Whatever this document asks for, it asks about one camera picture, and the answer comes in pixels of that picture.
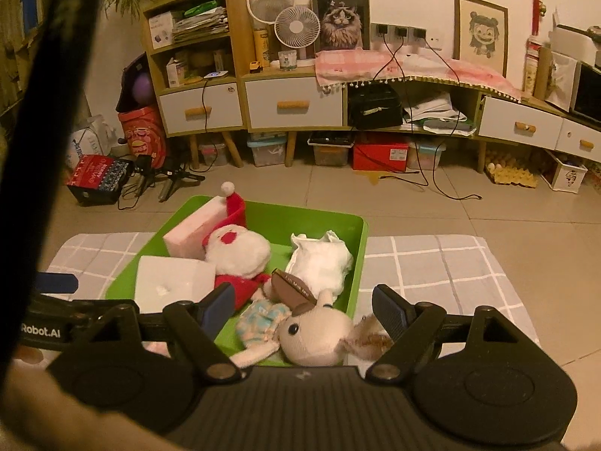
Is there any small white desk fan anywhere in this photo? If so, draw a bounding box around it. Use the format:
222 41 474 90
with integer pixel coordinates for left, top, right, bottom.
274 5 322 69

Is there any white plastic bag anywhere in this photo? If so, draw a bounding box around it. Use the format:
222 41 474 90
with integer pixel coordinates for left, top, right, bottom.
66 115 118 170

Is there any red printed box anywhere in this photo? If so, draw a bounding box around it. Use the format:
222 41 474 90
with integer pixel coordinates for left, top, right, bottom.
66 154 135 207

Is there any black bag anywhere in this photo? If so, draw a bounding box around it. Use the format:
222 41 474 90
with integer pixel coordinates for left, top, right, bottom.
348 85 405 129

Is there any clear storage box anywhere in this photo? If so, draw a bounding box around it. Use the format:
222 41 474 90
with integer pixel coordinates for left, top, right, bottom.
307 130 356 166

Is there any framed girl drawing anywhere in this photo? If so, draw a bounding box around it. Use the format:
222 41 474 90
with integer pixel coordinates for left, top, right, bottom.
453 0 510 79

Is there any stack of papers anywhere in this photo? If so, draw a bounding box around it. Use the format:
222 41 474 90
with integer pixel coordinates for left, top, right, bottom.
402 91 476 135

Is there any wooden drawer cabinet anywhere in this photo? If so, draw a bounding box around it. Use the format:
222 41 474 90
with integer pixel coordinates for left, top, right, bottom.
239 68 351 168

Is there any black strap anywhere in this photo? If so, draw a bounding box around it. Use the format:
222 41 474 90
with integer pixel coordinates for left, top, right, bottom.
0 0 107 373

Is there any blue lid storage box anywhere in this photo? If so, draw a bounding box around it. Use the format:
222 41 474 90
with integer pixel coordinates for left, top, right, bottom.
246 134 287 168

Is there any yellow bottle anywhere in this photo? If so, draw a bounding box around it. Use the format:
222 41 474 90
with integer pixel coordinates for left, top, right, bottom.
254 28 271 68

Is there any black tripod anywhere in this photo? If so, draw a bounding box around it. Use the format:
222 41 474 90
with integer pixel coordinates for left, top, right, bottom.
119 155 207 203

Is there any white foam block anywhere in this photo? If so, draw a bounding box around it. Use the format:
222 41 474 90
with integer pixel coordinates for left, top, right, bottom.
134 254 217 315

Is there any white cloth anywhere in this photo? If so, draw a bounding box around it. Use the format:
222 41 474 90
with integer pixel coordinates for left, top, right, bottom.
285 230 355 303

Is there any long wooden tv stand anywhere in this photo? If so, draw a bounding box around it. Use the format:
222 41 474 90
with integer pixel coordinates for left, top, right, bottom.
345 80 601 176

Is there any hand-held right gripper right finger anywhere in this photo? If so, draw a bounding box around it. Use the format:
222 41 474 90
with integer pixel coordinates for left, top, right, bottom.
365 284 519 383

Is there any tall wooden shelf cabinet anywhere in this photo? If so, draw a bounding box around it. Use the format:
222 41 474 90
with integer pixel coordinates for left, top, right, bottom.
142 0 249 169

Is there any egg carton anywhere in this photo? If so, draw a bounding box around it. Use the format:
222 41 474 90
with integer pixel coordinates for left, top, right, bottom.
486 162 539 189

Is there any red shoe box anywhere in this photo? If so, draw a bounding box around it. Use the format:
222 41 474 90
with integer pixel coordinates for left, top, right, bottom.
352 134 409 173

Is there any santa plush toy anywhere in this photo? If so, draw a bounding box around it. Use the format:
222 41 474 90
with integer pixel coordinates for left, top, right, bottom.
202 181 273 312

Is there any person's left forearm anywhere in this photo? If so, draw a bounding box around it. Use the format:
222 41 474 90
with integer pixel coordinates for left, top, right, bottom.
0 359 160 451

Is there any large white fan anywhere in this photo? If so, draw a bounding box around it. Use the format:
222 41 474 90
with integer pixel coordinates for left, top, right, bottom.
246 0 296 24

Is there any pink tasselled table runner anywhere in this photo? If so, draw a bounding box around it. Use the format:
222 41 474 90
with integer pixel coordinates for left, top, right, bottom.
314 51 523 103

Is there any grey checked blanket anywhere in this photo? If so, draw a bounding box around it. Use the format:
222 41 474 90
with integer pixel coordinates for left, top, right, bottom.
14 232 542 377

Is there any orange printed bag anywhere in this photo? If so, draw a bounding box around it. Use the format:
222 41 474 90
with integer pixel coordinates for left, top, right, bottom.
117 106 168 159

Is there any purple ball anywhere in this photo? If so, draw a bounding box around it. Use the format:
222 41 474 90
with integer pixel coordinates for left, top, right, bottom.
133 74 154 104

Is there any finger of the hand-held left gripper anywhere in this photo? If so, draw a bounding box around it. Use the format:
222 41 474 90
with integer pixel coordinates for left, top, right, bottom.
39 271 79 295

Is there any framed cat picture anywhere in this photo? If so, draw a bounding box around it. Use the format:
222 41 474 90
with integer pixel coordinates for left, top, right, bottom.
311 0 371 53

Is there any white printed storage box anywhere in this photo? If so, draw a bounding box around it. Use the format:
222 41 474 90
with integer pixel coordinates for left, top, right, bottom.
540 150 589 194

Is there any green plastic bin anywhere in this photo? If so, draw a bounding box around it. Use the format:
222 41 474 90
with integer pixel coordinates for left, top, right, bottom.
106 196 370 368

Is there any reindeer plush doll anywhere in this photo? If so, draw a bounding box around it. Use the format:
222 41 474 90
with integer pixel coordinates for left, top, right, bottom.
230 268 393 368

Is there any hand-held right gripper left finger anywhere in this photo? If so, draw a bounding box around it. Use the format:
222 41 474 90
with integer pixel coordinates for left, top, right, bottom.
96 283 242 384

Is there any pink foam block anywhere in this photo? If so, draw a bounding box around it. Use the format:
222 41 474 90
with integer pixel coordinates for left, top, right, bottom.
163 196 230 260

